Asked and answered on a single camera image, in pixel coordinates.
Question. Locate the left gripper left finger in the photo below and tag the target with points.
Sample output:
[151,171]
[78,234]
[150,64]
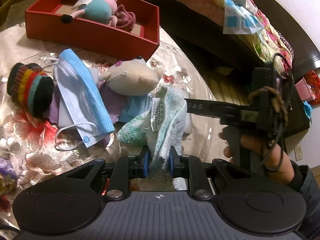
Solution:
[118,175]

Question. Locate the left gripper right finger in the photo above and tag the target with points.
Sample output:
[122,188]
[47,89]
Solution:
[196,173]

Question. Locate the light green towel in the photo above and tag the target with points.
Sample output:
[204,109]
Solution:
[158,128]

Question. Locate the blue cloth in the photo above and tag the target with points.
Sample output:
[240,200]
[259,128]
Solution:
[135,106]

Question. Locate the purple cloth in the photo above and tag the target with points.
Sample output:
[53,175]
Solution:
[58,115]

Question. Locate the blue face mask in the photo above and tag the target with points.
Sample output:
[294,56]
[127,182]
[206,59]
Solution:
[82,99]

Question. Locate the beige mouse plush toy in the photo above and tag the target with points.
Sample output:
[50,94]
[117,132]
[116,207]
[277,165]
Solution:
[132,77]

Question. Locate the rainbow striped knit hat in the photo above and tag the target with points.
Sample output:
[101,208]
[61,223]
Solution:
[31,88]

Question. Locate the pink knitted hat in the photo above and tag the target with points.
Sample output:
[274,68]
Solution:
[126,19]

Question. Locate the pink pig plush toy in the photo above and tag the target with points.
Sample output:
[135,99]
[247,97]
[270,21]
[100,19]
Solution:
[101,11]

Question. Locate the dark jacket sleeve forearm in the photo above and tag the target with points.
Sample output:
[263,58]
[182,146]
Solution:
[305,183]

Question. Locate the person's right hand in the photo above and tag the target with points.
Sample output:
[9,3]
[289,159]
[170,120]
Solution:
[286,174]

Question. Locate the floral satin tablecloth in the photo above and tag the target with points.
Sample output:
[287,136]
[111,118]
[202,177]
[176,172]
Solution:
[29,143]

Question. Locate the colourful patchwork quilt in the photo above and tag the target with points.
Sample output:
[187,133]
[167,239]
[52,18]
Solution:
[243,19]

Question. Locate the red cardboard box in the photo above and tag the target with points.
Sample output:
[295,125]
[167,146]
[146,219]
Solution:
[43,22]

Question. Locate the dark wooden bed frame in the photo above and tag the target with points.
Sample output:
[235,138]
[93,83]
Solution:
[208,47]

